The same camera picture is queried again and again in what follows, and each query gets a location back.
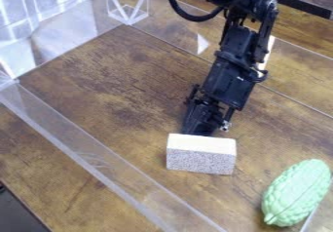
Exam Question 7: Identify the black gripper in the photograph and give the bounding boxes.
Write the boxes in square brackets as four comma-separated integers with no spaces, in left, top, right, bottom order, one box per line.
[181,52,268,136]

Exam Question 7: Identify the white speckled foam block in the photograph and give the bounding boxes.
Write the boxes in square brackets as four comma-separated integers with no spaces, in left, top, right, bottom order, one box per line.
[167,134,237,174]

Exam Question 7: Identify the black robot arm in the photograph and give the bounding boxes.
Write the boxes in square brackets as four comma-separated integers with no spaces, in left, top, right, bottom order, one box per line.
[181,0,279,135]

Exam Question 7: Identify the green bitter gourd toy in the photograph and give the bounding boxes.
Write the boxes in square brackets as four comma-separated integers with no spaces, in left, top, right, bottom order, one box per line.
[261,159,332,227]

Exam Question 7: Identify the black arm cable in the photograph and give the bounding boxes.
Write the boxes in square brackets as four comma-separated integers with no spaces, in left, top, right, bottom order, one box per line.
[164,0,239,23]

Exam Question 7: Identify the clear acrylic enclosure wall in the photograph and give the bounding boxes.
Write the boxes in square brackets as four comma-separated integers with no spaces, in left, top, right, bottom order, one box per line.
[0,0,333,232]

